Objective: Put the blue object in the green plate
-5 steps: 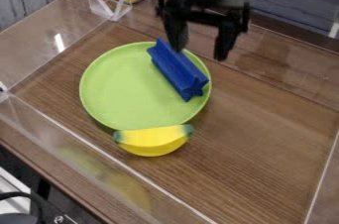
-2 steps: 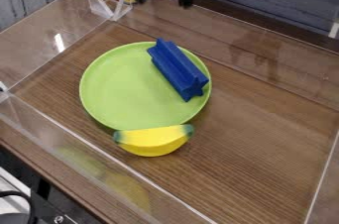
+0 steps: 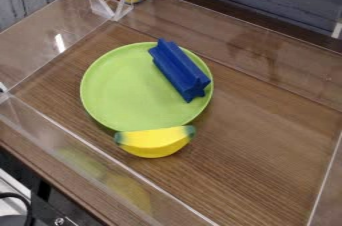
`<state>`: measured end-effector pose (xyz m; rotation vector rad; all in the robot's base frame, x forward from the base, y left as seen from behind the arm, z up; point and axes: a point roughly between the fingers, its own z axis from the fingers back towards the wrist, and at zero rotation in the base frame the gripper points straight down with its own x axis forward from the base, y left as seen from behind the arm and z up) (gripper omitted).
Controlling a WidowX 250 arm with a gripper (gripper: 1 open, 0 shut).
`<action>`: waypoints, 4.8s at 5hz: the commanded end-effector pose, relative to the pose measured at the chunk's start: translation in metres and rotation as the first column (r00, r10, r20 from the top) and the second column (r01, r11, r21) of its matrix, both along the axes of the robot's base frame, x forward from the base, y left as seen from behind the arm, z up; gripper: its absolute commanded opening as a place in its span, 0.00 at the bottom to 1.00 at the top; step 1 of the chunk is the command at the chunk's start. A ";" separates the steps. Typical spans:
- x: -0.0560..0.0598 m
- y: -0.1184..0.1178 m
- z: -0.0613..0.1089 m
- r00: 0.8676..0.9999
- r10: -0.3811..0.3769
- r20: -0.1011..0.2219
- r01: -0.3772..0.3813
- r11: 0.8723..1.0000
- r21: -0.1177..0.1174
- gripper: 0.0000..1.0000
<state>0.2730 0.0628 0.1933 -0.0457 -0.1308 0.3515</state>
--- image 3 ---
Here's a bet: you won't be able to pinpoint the green round plate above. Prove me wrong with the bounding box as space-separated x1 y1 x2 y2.
80 42 213 131

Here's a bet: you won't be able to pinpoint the blue star-shaped block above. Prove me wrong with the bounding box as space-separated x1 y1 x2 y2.
148 39 211 103

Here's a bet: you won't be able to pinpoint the clear acrylic tray walls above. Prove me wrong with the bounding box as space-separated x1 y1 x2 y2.
0 0 342 226

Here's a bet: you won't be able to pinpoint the yellow toy banana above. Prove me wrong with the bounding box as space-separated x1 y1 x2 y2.
113 125 196 158

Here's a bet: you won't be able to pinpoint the clear acrylic corner bracket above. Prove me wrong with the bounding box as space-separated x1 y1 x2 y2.
88 0 133 22

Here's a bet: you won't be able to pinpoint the black cable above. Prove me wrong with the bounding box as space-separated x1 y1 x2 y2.
0 192 34 226

